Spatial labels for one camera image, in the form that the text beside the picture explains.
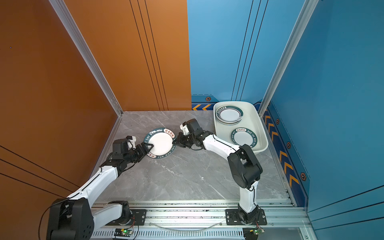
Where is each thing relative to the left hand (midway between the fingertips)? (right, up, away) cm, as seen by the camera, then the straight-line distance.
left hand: (151, 146), depth 86 cm
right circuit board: (+53, -39, -16) cm, 67 cm away
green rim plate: (+51, +20, +26) cm, 61 cm away
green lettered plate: (+6, +4, +2) cm, 7 cm away
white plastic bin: (+58, +14, +22) cm, 63 cm away
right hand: (+12, +2, -1) cm, 12 cm away
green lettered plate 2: (+57, +5, +17) cm, 60 cm away
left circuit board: (-9, -39, -15) cm, 42 cm away
